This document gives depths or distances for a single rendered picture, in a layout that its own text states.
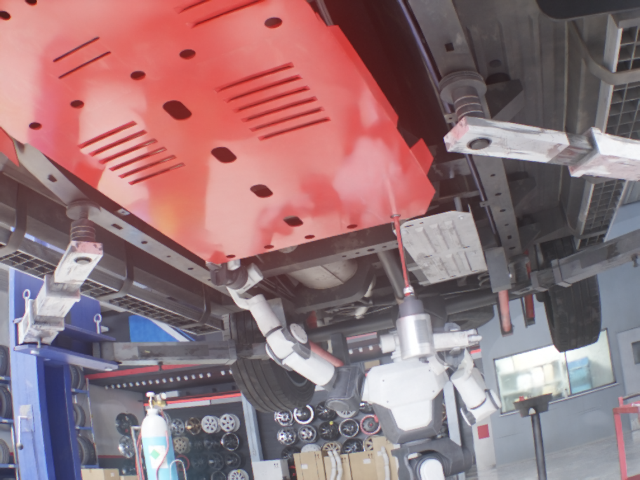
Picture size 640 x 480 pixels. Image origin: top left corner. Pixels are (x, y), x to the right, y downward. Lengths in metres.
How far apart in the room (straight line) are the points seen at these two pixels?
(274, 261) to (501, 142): 1.42
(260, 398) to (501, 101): 2.21
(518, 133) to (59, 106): 0.89
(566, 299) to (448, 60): 1.89
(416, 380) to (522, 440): 9.86
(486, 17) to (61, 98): 0.93
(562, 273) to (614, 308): 9.83
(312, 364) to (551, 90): 1.19
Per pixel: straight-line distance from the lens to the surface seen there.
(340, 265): 2.69
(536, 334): 12.08
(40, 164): 1.47
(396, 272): 2.76
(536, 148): 1.28
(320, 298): 2.92
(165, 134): 1.29
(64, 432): 2.86
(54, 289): 1.81
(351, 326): 3.34
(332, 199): 1.64
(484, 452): 13.08
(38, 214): 1.93
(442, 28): 1.15
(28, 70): 1.11
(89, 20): 1.00
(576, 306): 2.95
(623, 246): 2.41
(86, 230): 1.55
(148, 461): 4.46
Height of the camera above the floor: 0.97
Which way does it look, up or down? 18 degrees up
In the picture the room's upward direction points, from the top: 8 degrees counter-clockwise
